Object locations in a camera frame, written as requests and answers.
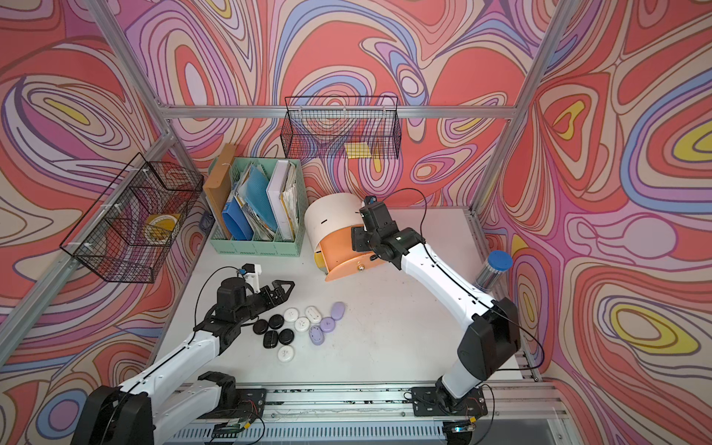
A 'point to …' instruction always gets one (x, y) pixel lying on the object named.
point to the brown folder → (216, 184)
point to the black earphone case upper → (276, 321)
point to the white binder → (282, 225)
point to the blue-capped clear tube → (499, 261)
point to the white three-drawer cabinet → (330, 213)
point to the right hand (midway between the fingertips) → (364, 240)
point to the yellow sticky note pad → (357, 150)
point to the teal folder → (256, 191)
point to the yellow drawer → (320, 260)
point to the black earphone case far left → (260, 326)
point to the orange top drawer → (340, 258)
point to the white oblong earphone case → (312, 314)
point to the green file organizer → (264, 243)
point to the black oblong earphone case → (271, 338)
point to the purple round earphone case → (327, 324)
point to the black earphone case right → (286, 336)
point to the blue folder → (236, 221)
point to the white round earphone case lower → (286, 353)
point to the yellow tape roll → (158, 227)
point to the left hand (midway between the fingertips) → (288, 288)
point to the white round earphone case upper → (291, 314)
